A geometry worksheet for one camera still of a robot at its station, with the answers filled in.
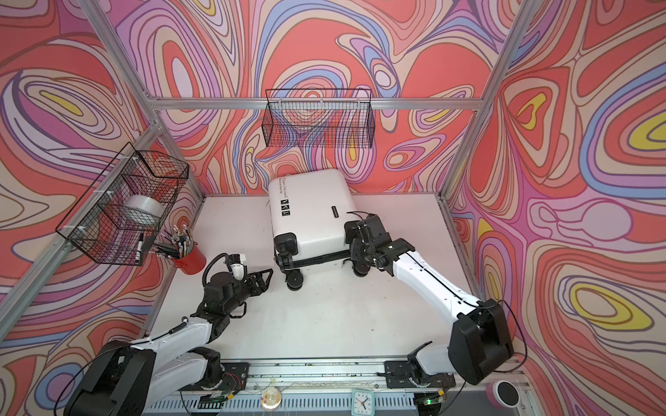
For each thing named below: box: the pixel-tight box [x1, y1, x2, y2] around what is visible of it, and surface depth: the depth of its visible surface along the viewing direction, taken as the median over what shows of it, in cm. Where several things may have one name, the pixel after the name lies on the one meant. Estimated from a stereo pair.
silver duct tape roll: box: [124, 195, 167, 227], surface depth 74 cm
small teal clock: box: [350, 389, 376, 416], surface depth 69 cm
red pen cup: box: [174, 241, 207, 275], surface depth 93 cm
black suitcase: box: [267, 168, 371, 291], surface depth 89 cm
